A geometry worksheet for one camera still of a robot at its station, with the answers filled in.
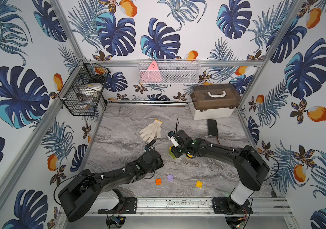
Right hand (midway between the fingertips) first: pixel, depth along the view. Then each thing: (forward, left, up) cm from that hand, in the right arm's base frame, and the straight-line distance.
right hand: (174, 148), depth 90 cm
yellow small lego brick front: (-20, -14, -6) cm, 25 cm away
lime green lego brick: (-7, +2, +6) cm, 10 cm away
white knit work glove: (+15, +18, -5) cm, 24 cm away
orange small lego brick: (-19, +9, -6) cm, 22 cm away
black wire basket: (+25, +58, +22) cm, 67 cm away
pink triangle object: (+35, +14, +30) cm, 49 cm away
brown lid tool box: (+29, -26, +14) cm, 41 cm away
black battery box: (+18, -29, -4) cm, 34 cm away
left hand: (-8, +6, +1) cm, 10 cm away
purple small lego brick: (-17, +3, -4) cm, 18 cm away
